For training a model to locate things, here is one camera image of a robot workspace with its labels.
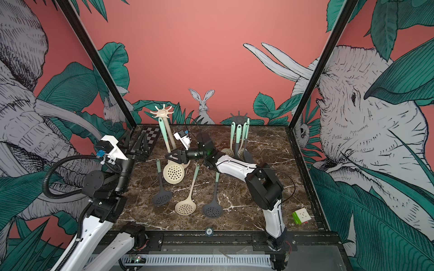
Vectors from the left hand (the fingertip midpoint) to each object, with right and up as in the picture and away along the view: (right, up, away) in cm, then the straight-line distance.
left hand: (138, 131), depth 58 cm
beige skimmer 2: (+12, -37, +25) cm, 46 cm away
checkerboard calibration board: (-18, +2, +54) cm, 57 cm away
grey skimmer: (-1, -33, +28) cm, 43 cm away
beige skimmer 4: (+33, -9, +28) cm, 45 cm away
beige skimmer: (+6, -18, +21) cm, 28 cm away
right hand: (+5, -10, +16) cm, 19 cm away
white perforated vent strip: (+20, -54, +13) cm, 59 cm away
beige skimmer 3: (+39, -10, +27) cm, 48 cm away
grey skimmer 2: (+25, -38, +24) cm, 51 cm away
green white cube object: (+66, -39, +20) cm, 79 cm away
